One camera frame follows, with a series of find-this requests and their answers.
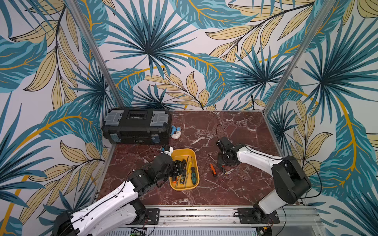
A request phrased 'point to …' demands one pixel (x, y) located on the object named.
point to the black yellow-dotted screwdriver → (184, 173)
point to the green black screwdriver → (193, 175)
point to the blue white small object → (175, 132)
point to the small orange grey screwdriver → (173, 179)
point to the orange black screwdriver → (212, 169)
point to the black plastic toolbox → (135, 126)
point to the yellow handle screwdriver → (189, 167)
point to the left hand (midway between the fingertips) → (182, 167)
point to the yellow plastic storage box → (189, 178)
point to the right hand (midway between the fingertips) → (222, 160)
